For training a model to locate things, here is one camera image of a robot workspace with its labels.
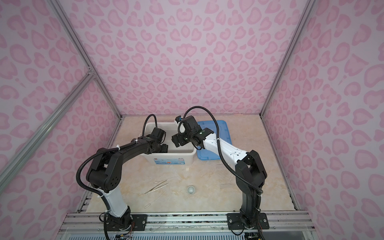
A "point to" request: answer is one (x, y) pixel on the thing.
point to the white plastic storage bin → (182, 154)
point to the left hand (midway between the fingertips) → (163, 148)
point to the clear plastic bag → (227, 183)
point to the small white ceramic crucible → (190, 190)
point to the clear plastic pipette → (149, 204)
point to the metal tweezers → (157, 187)
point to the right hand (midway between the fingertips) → (179, 134)
